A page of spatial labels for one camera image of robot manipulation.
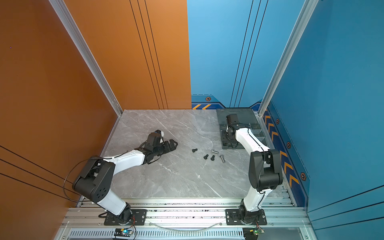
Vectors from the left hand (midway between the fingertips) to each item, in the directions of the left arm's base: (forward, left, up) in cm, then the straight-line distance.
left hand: (174, 144), depth 93 cm
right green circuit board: (-45, -41, -7) cm, 61 cm away
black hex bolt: (-1, -13, -5) cm, 14 cm away
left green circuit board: (-45, +19, -8) cm, 50 cm away
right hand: (+4, -32, +2) cm, 32 cm away
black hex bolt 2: (-6, -20, -6) cm, 22 cm away
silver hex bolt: (-6, -31, -6) cm, 32 cm away
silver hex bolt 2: (-2, -26, -6) cm, 26 cm away
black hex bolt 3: (-6, -25, -6) cm, 26 cm away
